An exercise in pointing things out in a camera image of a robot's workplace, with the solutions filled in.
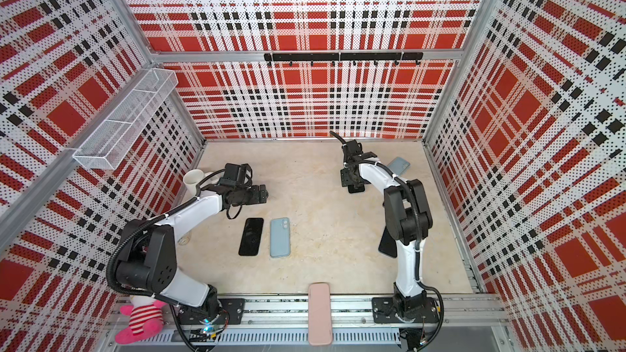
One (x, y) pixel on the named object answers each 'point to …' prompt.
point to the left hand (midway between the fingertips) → (258, 198)
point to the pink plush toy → (146, 319)
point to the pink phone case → (319, 314)
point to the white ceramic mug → (191, 178)
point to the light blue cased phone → (279, 238)
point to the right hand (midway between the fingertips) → (355, 179)
